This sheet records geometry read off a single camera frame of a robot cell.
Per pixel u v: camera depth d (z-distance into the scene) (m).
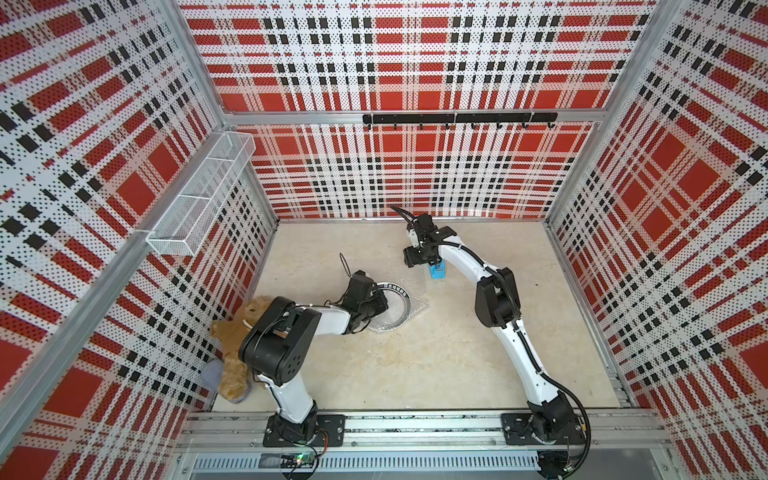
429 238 0.83
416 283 1.02
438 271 1.02
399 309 0.94
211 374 0.80
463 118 0.91
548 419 0.64
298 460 0.69
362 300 0.77
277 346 0.48
